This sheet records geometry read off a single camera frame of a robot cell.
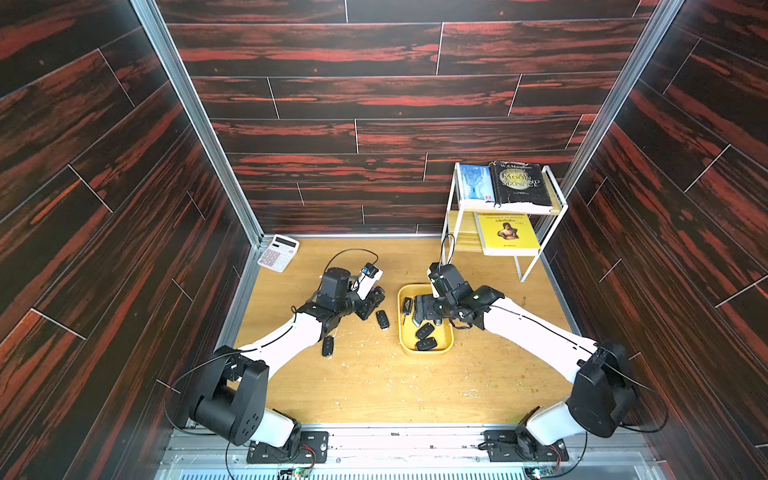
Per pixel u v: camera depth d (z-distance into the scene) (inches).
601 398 16.4
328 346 35.7
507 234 37.7
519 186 34.0
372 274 29.1
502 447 28.8
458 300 24.7
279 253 44.7
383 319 37.7
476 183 34.7
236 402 16.8
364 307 30.0
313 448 28.8
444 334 36.5
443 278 24.7
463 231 38.5
